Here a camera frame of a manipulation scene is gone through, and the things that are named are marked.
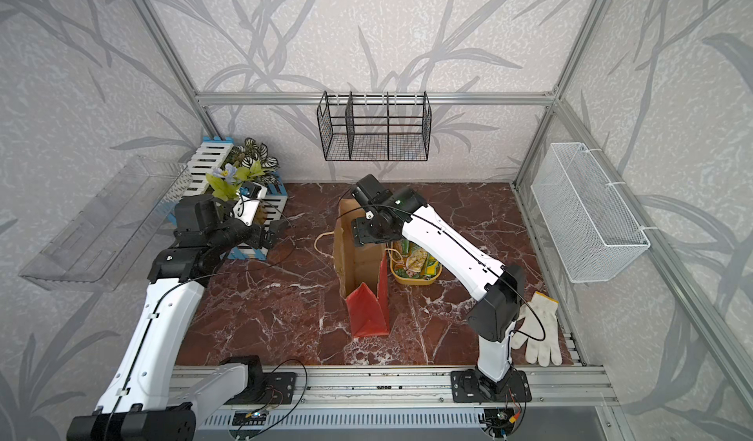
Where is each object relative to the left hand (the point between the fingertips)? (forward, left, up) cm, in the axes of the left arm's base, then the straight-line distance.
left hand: (270, 211), depth 72 cm
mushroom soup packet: (0, -38, -24) cm, 45 cm away
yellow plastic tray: (-5, -42, -22) cm, 48 cm away
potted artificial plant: (+22, +13, -4) cm, 26 cm away
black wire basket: (+45, -24, -6) cm, 51 cm away
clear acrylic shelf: (-10, +36, -1) cm, 38 cm away
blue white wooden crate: (+28, +31, -8) cm, 43 cm away
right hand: (-1, -23, -8) cm, 25 cm away
